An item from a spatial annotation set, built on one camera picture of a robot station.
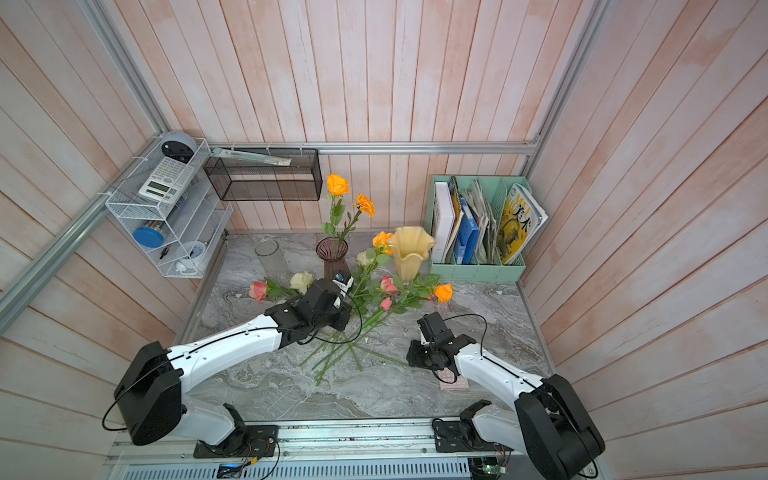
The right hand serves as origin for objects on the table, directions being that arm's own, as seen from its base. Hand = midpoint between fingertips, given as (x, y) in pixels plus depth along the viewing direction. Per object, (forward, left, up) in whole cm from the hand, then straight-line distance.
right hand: (411, 354), depth 88 cm
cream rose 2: (+34, +17, +4) cm, 38 cm away
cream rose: (+23, +37, +4) cm, 44 cm away
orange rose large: (+27, +9, +20) cm, 35 cm away
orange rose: (+19, -11, +5) cm, 22 cm away
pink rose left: (+19, +51, +5) cm, 55 cm away
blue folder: (+31, -18, +18) cm, 40 cm away
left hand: (+8, +19, +12) cm, 24 cm away
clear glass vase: (+23, +44, +15) cm, 52 cm away
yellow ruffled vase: (+30, -1, +16) cm, 34 cm away
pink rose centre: (+21, +7, +5) cm, 23 cm away
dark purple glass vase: (+25, +25, +19) cm, 40 cm away
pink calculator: (-9, -8, +10) cm, 15 cm away
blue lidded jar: (+17, +70, +32) cm, 79 cm away
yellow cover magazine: (+39, -37, +19) cm, 57 cm away
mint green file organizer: (+34, -22, +20) cm, 45 cm away
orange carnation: (+30, +14, +33) cm, 47 cm away
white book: (+33, -10, +26) cm, 43 cm away
